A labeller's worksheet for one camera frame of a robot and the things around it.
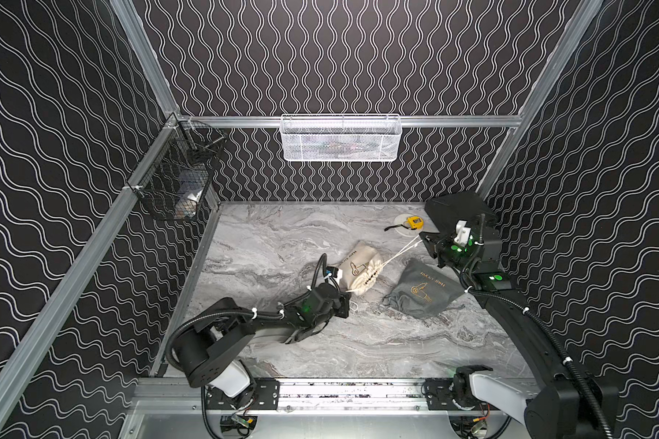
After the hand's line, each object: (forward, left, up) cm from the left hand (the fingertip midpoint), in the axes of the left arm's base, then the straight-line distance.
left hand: (353, 292), depth 85 cm
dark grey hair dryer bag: (+3, -22, -1) cm, 23 cm away
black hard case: (+39, -36, -1) cm, 54 cm away
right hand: (+12, -17, +19) cm, 28 cm away
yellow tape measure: (+35, -25, -5) cm, 44 cm away
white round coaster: (+31, -22, -6) cm, 39 cm away
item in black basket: (+16, +53, +17) cm, 58 cm away
